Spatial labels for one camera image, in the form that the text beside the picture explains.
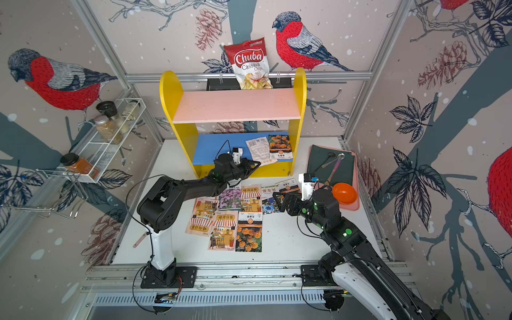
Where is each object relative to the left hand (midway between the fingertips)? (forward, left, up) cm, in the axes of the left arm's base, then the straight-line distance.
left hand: (264, 160), depth 88 cm
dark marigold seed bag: (-26, +7, -18) cm, 33 cm away
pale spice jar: (+15, +58, +17) cm, 63 cm away
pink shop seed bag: (-21, +29, -17) cm, 39 cm away
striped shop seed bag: (-10, +6, -17) cm, 21 cm away
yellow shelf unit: (+35, +20, -15) cm, 43 cm away
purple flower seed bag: (-10, +17, -17) cm, 26 cm away
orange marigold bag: (+11, -8, -3) cm, 14 cm away
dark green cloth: (+14, -33, -18) cm, 40 cm away
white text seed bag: (+8, +3, -2) cm, 9 cm away
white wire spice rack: (-6, +64, +13) cm, 65 cm away
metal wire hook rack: (-26, +65, +19) cm, 72 cm away
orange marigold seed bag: (-3, -12, -17) cm, 21 cm away
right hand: (-20, -6, +6) cm, 21 cm away
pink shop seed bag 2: (-27, +18, -17) cm, 37 cm away
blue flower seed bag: (-13, -3, -17) cm, 22 cm away
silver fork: (-30, +54, -18) cm, 64 cm away
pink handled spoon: (+15, -43, -16) cm, 49 cm away
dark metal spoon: (+18, -38, -18) cm, 46 cm away
